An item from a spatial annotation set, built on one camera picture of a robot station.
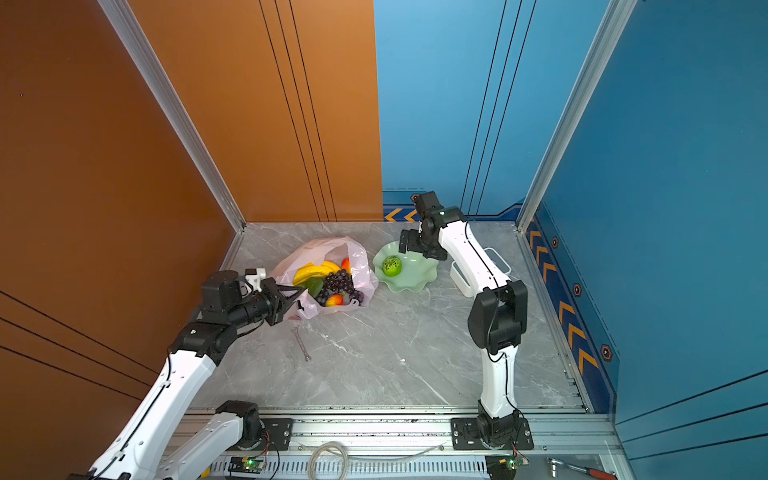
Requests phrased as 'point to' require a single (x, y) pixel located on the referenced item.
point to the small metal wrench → (294, 330)
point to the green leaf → (315, 285)
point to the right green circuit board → (504, 467)
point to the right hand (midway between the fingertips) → (413, 250)
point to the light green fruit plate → (416, 274)
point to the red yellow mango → (335, 300)
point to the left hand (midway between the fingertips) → (305, 285)
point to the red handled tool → (554, 462)
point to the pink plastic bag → (363, 272)
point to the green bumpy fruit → (392, 266)
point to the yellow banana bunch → (310, 270)
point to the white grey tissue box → (461, 281)
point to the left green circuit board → (246, 465)
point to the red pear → (346, 265)
